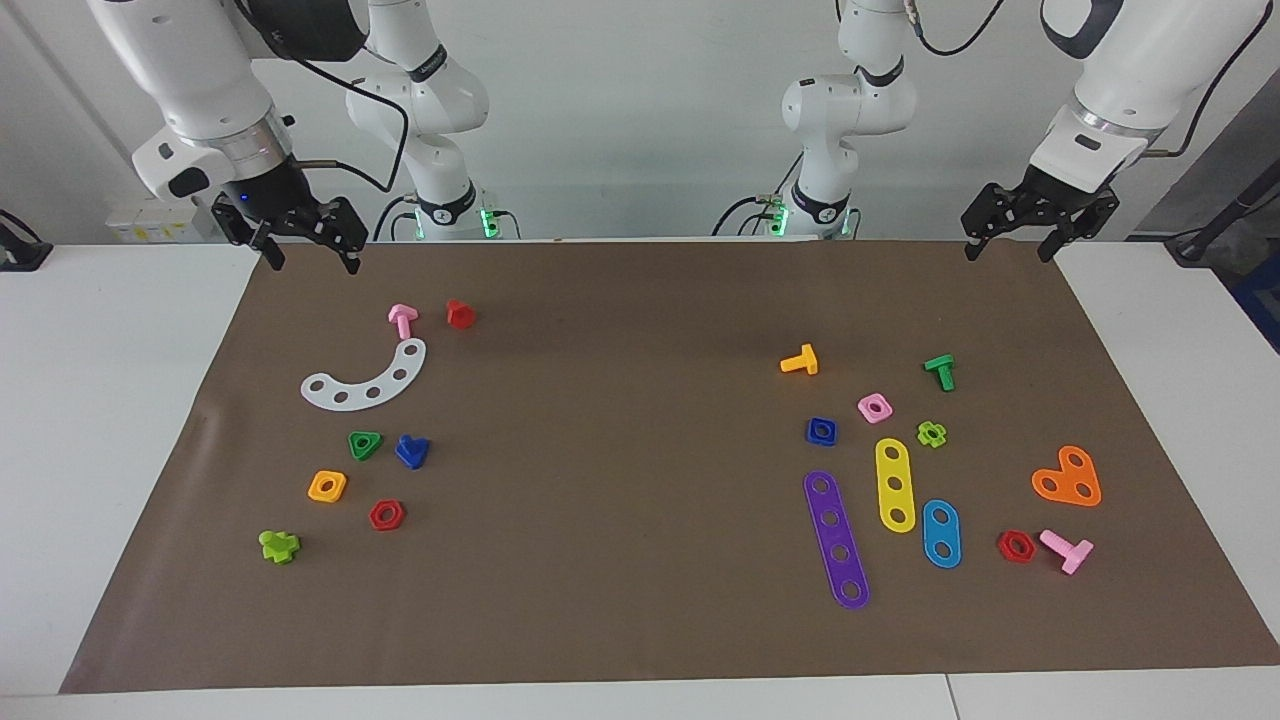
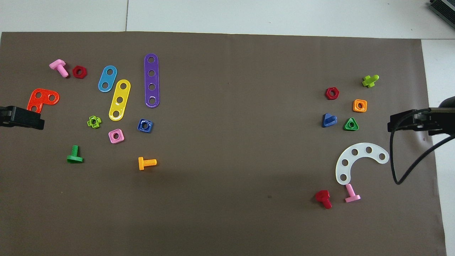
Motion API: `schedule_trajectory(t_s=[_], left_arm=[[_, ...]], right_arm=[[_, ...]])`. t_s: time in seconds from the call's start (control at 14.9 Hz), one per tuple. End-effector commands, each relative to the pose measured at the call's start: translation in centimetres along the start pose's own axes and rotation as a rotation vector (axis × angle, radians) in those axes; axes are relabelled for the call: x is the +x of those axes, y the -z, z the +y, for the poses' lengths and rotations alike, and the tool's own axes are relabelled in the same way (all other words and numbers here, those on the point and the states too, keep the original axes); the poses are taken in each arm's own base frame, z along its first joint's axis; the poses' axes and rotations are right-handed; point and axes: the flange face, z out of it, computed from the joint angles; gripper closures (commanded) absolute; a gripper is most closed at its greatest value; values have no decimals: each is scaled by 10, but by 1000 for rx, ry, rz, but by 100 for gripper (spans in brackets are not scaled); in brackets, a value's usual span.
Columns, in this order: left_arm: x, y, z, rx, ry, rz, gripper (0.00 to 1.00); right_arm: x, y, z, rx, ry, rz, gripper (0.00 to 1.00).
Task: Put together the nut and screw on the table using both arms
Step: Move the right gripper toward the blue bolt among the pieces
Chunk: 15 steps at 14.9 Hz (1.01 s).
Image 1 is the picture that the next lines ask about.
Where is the white curved perforated plate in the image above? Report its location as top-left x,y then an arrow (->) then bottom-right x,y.
300,338 -> 428,412

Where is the black stand pole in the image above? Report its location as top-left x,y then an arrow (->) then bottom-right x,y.
1165,160 -> 1280,267

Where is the blue box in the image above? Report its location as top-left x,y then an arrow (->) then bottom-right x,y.
1232,250 -> 1280,353

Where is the yellow three-hole plate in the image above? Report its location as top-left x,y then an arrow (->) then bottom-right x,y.
875,438 -> 917,534

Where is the orange heart-shaped plate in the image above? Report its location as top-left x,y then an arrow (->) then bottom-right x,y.
1031,445 -> 1103,508

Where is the black table clamp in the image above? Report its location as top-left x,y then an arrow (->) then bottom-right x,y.
0,210 -> 53,271

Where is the blue two-hole plate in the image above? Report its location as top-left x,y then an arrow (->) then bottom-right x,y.
922,499 -> 963,570

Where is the purple four-hole plate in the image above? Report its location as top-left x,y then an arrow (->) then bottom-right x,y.
803,470 -> 871,610

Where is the brown paper mat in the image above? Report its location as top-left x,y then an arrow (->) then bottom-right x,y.
58,240 -> 1280,696

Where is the black base cable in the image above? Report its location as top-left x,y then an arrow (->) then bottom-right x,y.
373,194 -> 421,242
712,193 -> 796,238

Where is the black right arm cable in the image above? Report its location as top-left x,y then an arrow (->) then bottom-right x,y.
235,0 -> 413,194

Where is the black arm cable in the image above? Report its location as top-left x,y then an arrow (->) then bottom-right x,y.
903,0 -> 1278,159
235,0 -> 413,194

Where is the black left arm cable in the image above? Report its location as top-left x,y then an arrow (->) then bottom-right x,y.
903,0 -> 1278,159

